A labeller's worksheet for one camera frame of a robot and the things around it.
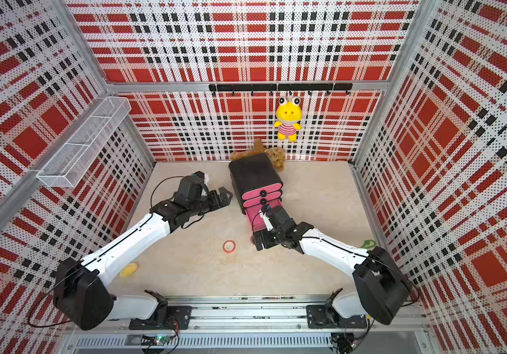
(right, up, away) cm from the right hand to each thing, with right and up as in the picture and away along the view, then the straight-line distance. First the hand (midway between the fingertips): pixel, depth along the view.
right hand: (266, 235), depth 85 cm
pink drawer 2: (-4, +4, +9) cm, 11 cm away
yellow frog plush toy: (+9, +50, +6) cm, 51 cm away
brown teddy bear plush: (+6, +35, +28) cm, 45 cm away
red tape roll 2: (-5, -1, -4) cm, 7 cm away
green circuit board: (-34, -30, -15) cm, 47 cm away
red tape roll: (-16, -6, +6) cm, 18 cm away
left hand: (-15, +15, -2) cm, 21 cm away
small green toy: (+43, -5, +6) cm, 44 cm away
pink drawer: (+1, +18, +6) cm, 19 cm away
